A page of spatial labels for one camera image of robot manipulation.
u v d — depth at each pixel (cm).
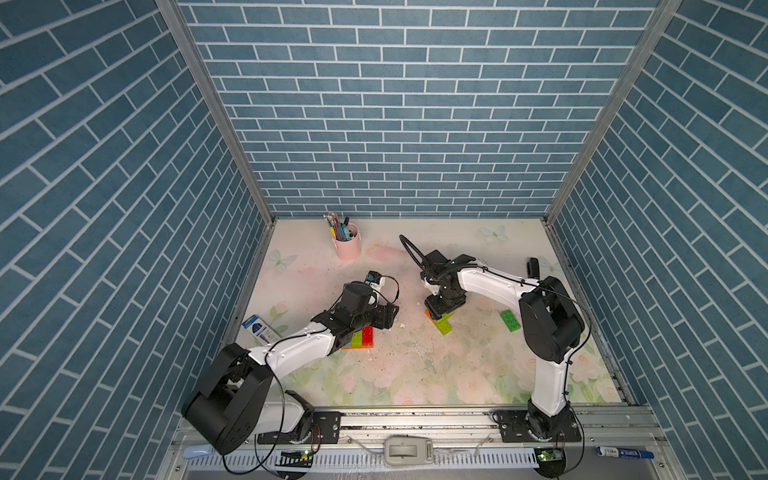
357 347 86
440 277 69
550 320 51
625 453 69
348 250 105
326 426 74
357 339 85
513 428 74
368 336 86
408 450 69
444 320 90
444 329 90
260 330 89
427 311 86
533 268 103
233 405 42
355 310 67
